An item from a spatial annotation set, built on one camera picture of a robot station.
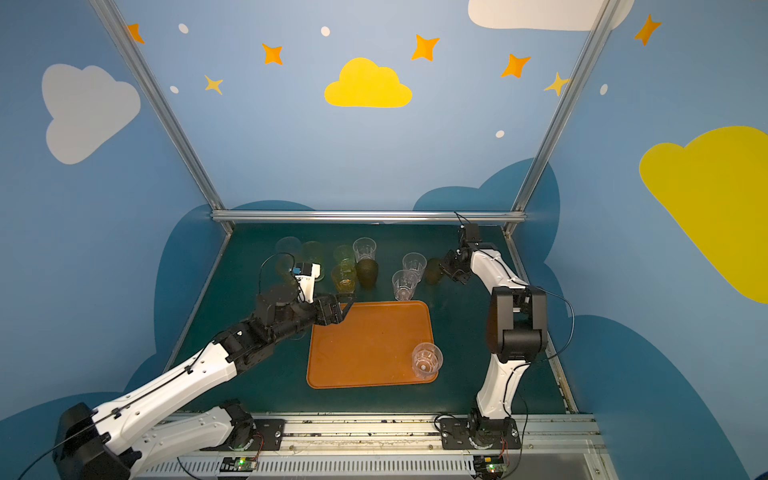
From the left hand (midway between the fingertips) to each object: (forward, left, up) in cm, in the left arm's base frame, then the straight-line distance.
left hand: (348, 297), depth 72 cm
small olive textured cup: (+24, -26, -21) cm, 41 cm away
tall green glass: (+27, +16, -15) cm, 35 cm away
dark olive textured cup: (+23, -3, -20) cm, 31 cm away
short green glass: (+30, +6, -21) cm, 37 cm away
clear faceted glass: (-6, -22, -23) cm, 33 cm away
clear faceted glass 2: (+27, -19, -19) cm, 38 cm away
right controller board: (-32, -35, -25) cm, 54 cm away
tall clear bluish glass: (+28, +25, -15) cm, 40 cm away
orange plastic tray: (-2, -5, -25) cm, 26 cm away
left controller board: (-32, +26, -24) cm, 48 cm away
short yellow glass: (+22, +6, -22) cm, 32 cm away
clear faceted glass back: (+34, -1, -20) cm, 40 cm away
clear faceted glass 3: (+19, -16, -22) cm, 33 cm away
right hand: (+22, -29, -15) cm, 39 cm away
